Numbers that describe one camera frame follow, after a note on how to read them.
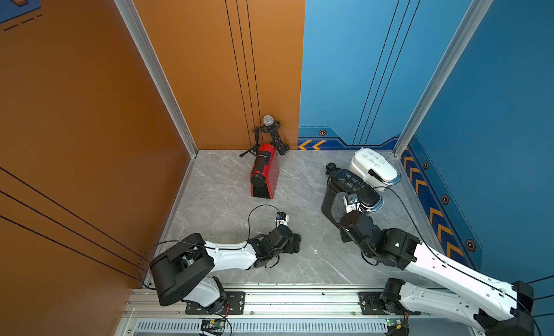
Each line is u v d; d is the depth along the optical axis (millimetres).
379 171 828
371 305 724
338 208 707
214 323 715
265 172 894
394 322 725
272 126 998
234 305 740
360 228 516
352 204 620
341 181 790
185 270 433
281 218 773
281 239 662
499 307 392
